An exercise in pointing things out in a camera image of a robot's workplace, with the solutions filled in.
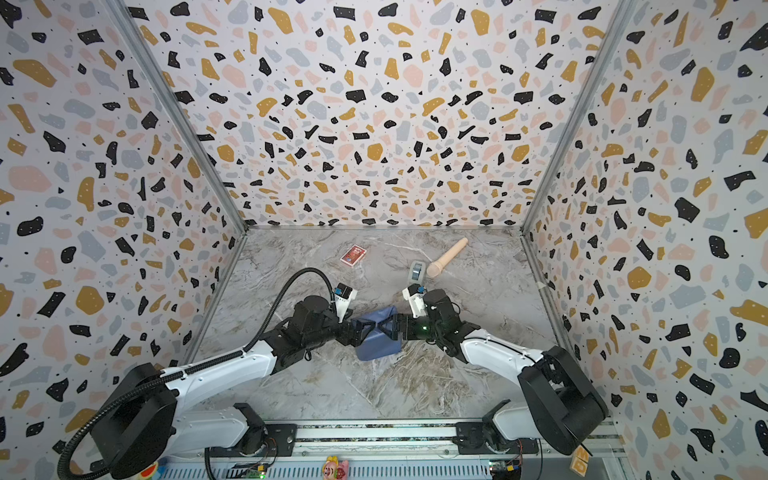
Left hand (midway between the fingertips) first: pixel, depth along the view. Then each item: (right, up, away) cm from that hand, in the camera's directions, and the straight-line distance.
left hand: (364, 314), depth 81 cm
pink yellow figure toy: (-5, -32, -14) cm, 35 cm away
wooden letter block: (+53, -33, -10) cm, 63 cm away
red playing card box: (-8, +16, +31) cm, 36 cm away
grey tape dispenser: (+15, +10, +22) cm, 28 cm away
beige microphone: (+22, +11, +24) cm, 34 cm away
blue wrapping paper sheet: (+4, -7, -1) cm, 8 cm away
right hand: (+5, -2, +1) cm, 6 cm away
